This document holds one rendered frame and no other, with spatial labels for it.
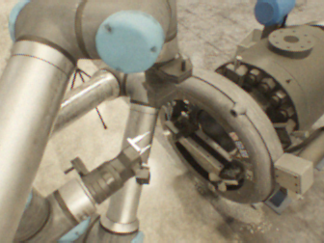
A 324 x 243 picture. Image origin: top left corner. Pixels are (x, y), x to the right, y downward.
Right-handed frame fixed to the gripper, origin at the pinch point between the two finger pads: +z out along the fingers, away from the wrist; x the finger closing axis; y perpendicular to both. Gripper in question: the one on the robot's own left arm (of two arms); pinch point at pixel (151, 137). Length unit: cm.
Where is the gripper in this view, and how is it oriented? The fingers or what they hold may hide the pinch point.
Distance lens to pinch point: 64.0
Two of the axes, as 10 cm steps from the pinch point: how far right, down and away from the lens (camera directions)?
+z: 7.7, -5.1, 3.8
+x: -0.7, -6.6, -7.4
